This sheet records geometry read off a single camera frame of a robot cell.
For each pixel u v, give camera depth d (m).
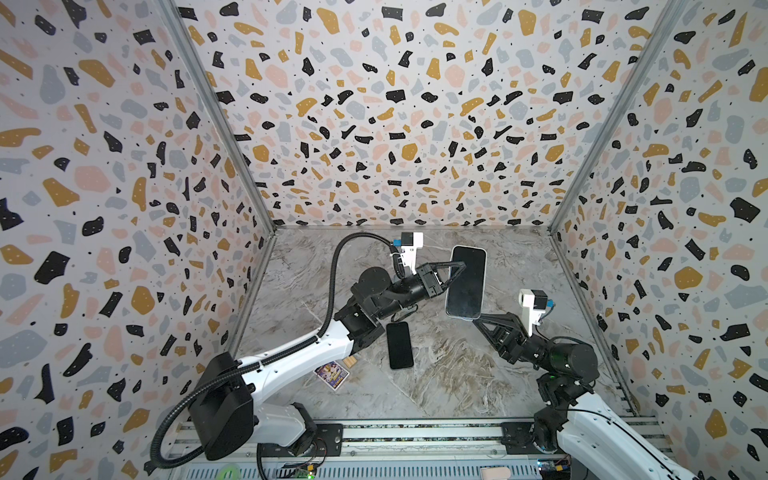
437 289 0.58
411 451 0.73
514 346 0.57
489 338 0.60
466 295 0.60
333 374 0.83
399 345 0.91
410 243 0.60
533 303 0.57
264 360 0.44
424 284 0.56
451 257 0.61
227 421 0.39
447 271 0.61
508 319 0.61
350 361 0.86
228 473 0.70
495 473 0.69
